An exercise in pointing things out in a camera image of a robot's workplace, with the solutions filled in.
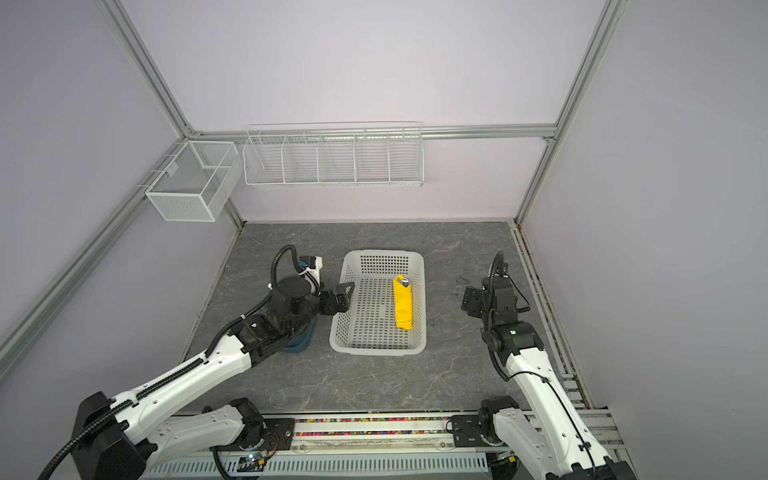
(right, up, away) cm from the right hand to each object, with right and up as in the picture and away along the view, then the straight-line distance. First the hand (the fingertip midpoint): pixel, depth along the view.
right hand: (487, 294), depth 79 cm
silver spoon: (-22, +1, +20) cm, 29 cm away
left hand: (-39, +2, -3) cm, 39 cm away
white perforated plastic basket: (-27, -8, +15) cm, 32 cm away
